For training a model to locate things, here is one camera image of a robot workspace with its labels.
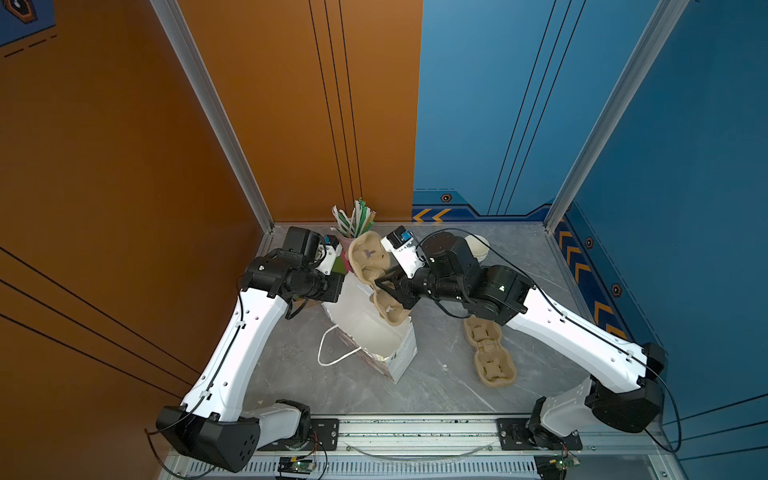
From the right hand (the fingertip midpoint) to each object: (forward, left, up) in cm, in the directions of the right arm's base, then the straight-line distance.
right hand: (379, 277), depth 62 cm
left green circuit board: (-29, +21, -36) cm, 51 cm away
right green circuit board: (-29, -43, -35) cm, 63 cm away
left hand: (+5, +10, -10) cm, 15 cm away
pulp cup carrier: (-7, -31, -33) cm, 46 cm away
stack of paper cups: (+30, -31, -26) cm, 51 cm away
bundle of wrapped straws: (+35, +10, -19) cm, 41 cm away
